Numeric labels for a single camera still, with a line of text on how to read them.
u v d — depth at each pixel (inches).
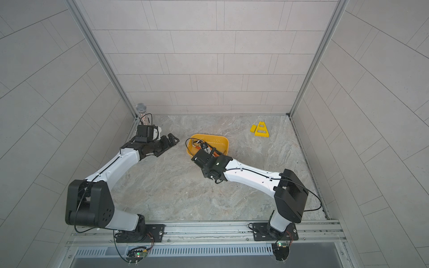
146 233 27.2
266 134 41.4
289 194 16.3
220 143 40.5
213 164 22.4
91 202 16.3
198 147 39.5
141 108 32.4
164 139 30.3
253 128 42.8
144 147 24.5
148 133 26.6
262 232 26.8
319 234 28.0
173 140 31.1
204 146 27.3
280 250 27.3
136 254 25.7
